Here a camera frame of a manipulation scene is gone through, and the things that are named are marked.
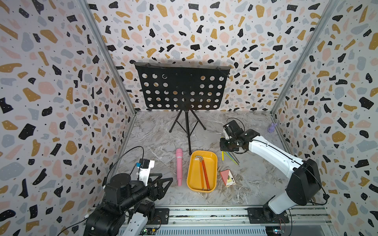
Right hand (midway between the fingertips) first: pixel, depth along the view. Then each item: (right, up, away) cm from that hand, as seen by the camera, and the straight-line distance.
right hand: (220, 146), depth 85 cm
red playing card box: (+4, -18, +1) cm, 19 cm away
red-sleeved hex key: (-9, -16, +5) cm, 19 cm away
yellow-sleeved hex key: (+1, -5, -1) cm, 5 cm away
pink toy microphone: (-25, -7, +9) cm, 27 cm away
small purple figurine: (+41, +10, +22) cm, 48 cm away
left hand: (-25, -9, -25) cm, 37 cm away
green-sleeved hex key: (+9, -9, +10) cm, 16 cm away
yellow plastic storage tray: (-15, -19, +1) cm, 24 cm away
